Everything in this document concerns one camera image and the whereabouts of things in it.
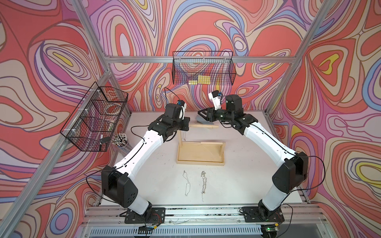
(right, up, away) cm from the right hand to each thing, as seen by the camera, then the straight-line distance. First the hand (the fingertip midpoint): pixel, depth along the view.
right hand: (200, 116), depth 77 cm
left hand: (-6, -2, +2) cm, 7 cm away
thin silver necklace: (-7, -40, +7) cm, 41 cm away
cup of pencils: (-45, -13, +5) cm, 47 cm away
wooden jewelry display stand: (+5, -24, +20) cm, 31 cm away
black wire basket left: (-55, -6, -4) cm, 56 cm away
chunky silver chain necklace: (+3, -39, +7) cm, 39 cm away
